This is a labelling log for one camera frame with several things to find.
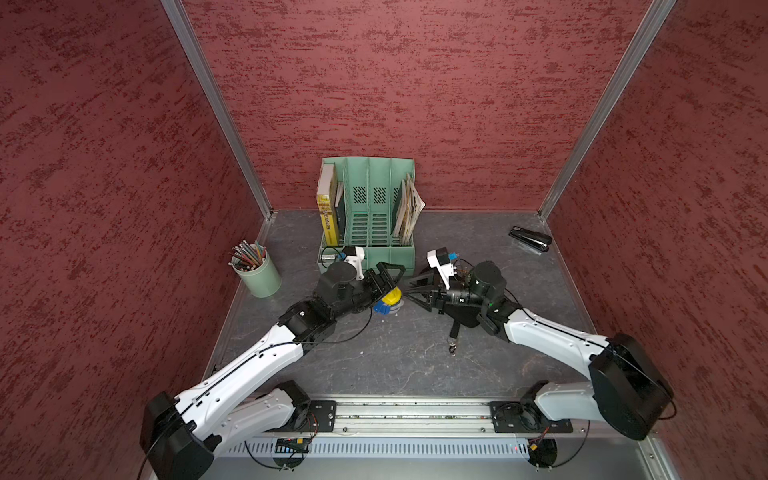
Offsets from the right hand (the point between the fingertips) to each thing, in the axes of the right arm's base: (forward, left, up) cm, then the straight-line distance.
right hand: (403, 294), depth 71 cm
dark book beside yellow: (+38, +20, -5) cm, 43 cm away
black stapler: (+32, -52, -21) cm, 64 cm away
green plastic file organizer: (+45, +12, -23) cm, 52 cm away
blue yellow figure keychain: (0, +3, -5) cm, 6 cm away
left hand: (+2, +1, +3) cm, 3 cm away
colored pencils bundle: (+19, +48, -8) cm, 52 cm away
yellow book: (+32, +22, +2) cm, 39 cm away
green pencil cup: (+13, +43, -13) cm, 47 cm away
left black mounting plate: (-23, +23, -21) cm, 39 cm away
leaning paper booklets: (+33, -4, -2) cm, 33 cm away
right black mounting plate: (-24, -28, -23) cm, 43 cm away
